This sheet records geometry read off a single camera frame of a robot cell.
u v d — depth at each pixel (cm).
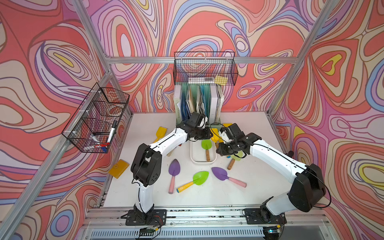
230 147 69
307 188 42
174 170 90
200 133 76
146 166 50
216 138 89
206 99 98
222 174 89
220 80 90
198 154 96
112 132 69
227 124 112
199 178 86
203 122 75
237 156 69
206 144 101
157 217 72
